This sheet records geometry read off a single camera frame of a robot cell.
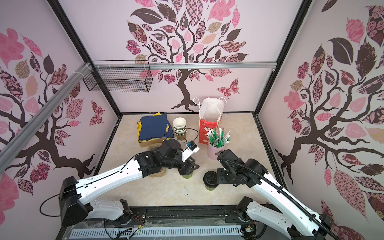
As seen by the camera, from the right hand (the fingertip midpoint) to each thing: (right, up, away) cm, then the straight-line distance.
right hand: (220, 176), depth 71 cm
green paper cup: (-4, -10, +9) cm, 14 cm away
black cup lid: (-4, -3, +3) cm, 6 cm away
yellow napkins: (-54, +22, +36) cm, 68 cm away
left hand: (-12, +5, 0) cm, 13 cm away
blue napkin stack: (-42, +24, +36) cm, 60 cm away
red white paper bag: (-1, +35, +33) cm, 48 cm away
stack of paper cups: (-22, +23, +21) cm, 38 cm away
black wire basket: (-62, +57, +24) cm, 88 cm away
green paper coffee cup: (-17, -5, +14) cm, 23 cm away
